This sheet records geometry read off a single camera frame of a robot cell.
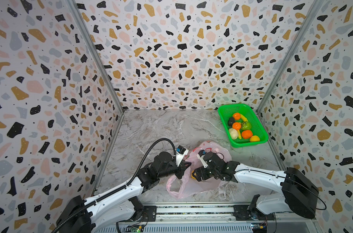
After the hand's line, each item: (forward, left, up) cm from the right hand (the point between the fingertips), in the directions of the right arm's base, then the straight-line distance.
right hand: (197, 172), depth 83 cm
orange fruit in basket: (+26, -40, -1) cm, 47 cm away
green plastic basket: (+33, -43, 0) cm, 55 cm away
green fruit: (+35, -35, +1) cm, 49 cm away
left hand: (0, +3, +12) cm, 12 cm away
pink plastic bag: (-9, +5, +5) cm, 12 cm away
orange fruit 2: (+34, -28, +2) cm, 45 cm away
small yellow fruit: (-3, +3, +2) cm, 4 cm away
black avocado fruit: (+41, -27, -1) cm, 49 cm away
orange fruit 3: (+28, -35, 0) cm, 45 cm away
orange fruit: (+46, -31, -1) cm, 56 cm away
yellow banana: (+29, -30, -3) cm, 42 cm away
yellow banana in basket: (+45, -37, -3) cm, 59 cm away
